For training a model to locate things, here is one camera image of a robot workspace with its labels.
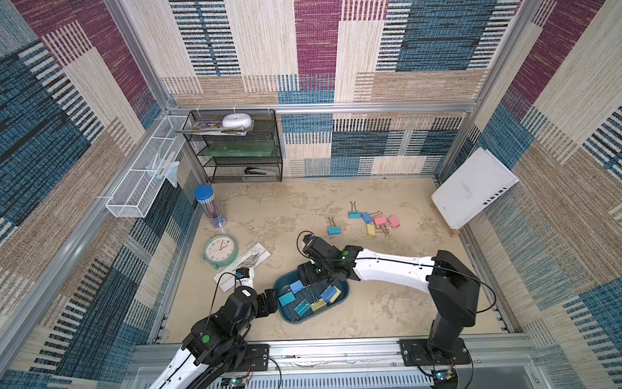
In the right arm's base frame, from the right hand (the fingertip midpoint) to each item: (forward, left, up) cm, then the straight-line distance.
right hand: (304, 271), depth 84 cm
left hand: (-7, +11, +1) cm, 13 cm away
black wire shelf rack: (+46, +27, +18) cm, 56 cm away
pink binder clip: (+23, -31, -6) cm, 39 cm away
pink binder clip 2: (+25, -37, -7) cm, 45 cm away
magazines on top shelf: (+45, +33, +28) cm, 62 cm away
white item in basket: (+23, +42, +26) cm, 55 cm away
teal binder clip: (+30, -21, -8) cm, 37 cm away
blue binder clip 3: (-7, -9, -3) cm, 11 cm away
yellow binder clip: (+20, -27, -6) cm, 34 cm away
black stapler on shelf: (+45, +22, +4) cm, 50 cm away
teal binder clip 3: (-7, +6, -5) cm, 11 cm away
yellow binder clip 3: (-6, -11, -5) cm, 13 cm away
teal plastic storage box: (-8, +2, -6) cm, 11 cm away
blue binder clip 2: (-3, +3, -4) cm, 6 cm away
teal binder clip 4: (-10, +1, -5) cm, 12 cm away
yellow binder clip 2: (-9, -5, -6) cm, 12 cm away
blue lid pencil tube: (+23, +36, +13) cm, 45 cm away
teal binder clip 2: (+21, -11, -7) cm, 25 cm away
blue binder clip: (+27, -26, -6) cm, 38 cm away
